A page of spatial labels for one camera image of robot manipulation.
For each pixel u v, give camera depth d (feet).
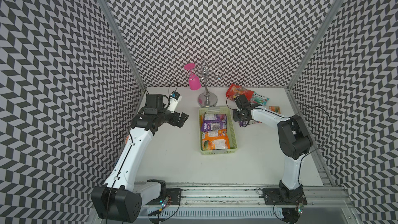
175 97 2.17
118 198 1.19
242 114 2.42
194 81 3.32
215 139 2.78
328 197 2.52
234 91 3.58
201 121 3.22
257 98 3.56
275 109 3.35
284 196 2.14
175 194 2.43
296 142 1.67
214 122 3.07
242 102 2.58
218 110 3.24
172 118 2.18
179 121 2.22
